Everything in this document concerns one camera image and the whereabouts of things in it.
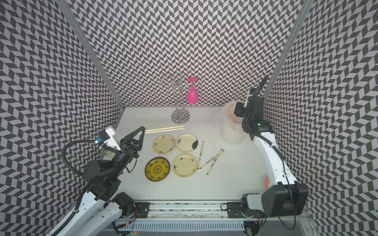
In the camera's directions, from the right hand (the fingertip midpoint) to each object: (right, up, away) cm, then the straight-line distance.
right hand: (244, 106), depth 77 cm
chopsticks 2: (-12, -30, +14) cm, 35 cm away
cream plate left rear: (-47, -23, +20) cm, 57 cm away
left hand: (-44, -11, -22) cm, 51 cm away
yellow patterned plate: (-49, -37, +9) cm, 62 cm away
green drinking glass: (-85, -28, +19) cm, 92 cm away
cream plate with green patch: (-32, -22, +20) cm, 44 cm away
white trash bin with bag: (-6, -13, 0) cm, 14 cm away
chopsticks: (-9, -27, +17) cm, 33 cm away
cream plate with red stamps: (-32, -34, +10) cm, 48 cm away
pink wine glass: (-28, +9, +21) cm, 36 cm away
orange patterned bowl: (+14, -42, +3) cm, 44 cm away
